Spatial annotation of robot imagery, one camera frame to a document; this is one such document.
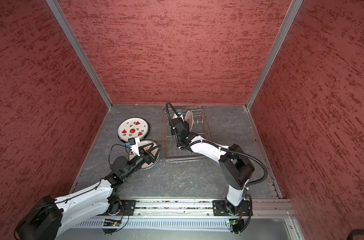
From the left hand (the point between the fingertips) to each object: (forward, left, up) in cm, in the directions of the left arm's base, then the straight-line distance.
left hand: (158, 147), depth 76 cm
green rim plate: (-6, +11, +2) cm, 13 cm away
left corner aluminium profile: (+50, +50, +6) cm, 71 cm away
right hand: (+17, -9, -2) cm, 20 cm away
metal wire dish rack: (+5, -7, -17) cm, 19 cm away
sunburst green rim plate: (+27, -16, -7) cm, 32 cm away
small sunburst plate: (+12, -9, +11) cm, 18 cm away
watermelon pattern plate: (+24, +24, -16) cm, 37 cm away
